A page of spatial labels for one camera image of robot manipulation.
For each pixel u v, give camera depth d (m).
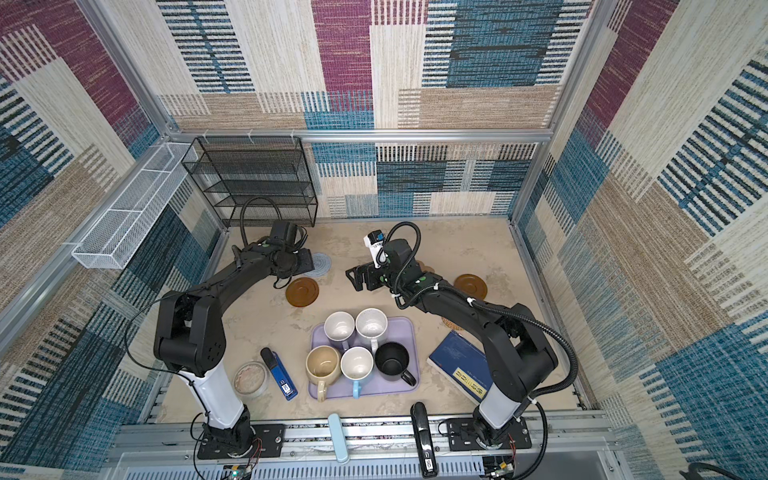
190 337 0.49
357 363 0.83
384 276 0.74
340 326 0.89
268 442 0.73
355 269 0.75
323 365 0.84
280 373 0.81
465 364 0.84
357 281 0.77
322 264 1.07
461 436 0.73
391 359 0.85
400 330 0.92
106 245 0.70
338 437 0.72
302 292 0.99
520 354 0.45
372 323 0.91
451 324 0.57
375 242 0.76
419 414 0.73
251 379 0.83
